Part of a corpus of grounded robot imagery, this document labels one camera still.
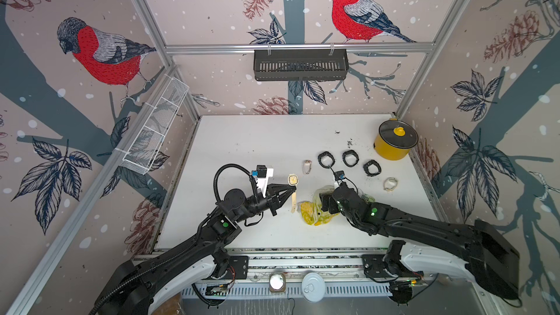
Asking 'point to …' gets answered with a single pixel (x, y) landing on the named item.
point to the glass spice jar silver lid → (277, 282)
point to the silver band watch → (307, 166)
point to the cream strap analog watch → (389, 184)
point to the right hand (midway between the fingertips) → (328, 191)
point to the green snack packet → (368, 198)
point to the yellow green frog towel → (311, 211)
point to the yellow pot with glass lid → (395, 139)
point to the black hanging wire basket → (301, 64)
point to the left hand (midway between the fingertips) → (297, 187)
